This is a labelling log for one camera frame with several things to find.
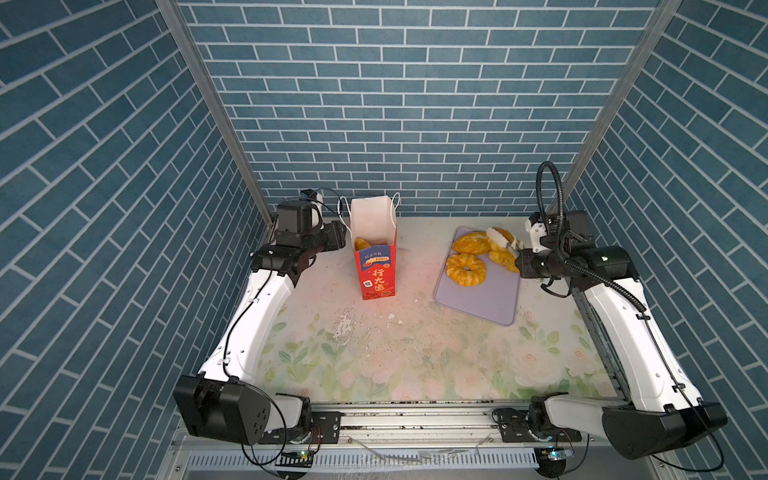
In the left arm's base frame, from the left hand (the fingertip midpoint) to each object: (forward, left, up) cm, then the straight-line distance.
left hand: (338, 227), depth 77 cm
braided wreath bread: (+6, -40, -27) cm, 48 cm away
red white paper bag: (+14, -8, -22) cm, 27 cm away
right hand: (-9, -45, -1) cm, 46 cm away
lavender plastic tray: (-4, -49, -31) cm, 59 cm away
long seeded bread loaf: (+16, -44, -25) cm, 53 cm away
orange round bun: (+10, -4, -19) cm, 22 cm away
